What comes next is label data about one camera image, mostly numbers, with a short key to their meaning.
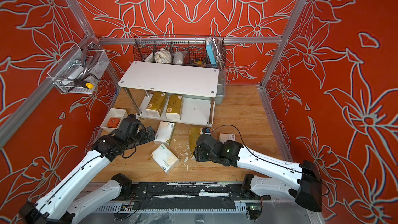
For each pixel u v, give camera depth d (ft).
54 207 1.27
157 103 3.04
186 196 2.39
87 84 2.01
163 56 2.88
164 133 2.97
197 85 2.40
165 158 2.60
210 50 2.74
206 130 2.24
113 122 3.03
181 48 3.15
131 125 1.86
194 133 2.55
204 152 1.86
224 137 2.84
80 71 2.31
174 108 2.96
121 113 3.35
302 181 1.31
